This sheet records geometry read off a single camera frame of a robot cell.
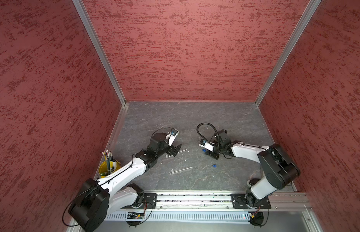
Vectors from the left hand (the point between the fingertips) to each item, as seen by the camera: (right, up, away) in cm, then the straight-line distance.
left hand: (174, 141), depth 84 cm
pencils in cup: (-33, -10, -10) cm, 36 cm away
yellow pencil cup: (-38, -14, -8) cm, 41 cm away
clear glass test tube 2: (+4, -17, +1) cm, 18 cm away
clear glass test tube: (-2, -6, -9) cm, 11 cm away
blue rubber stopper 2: (+25, -16, +3) cm, 30 cm away
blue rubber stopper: (+19, -7, +8) cm, 22 cm away
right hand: (+22, -9, +9) cm, 25 cm away
